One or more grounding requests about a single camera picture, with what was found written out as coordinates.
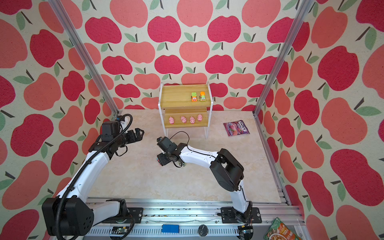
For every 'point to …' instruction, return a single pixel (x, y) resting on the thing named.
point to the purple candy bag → (235, 128)
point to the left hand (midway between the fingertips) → (139, 133)
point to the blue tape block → (166, 228)
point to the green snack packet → (279, 230)
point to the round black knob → (203, 230)
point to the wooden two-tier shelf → (185, 106)
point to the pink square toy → (183, 119)
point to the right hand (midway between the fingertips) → (166, 155)
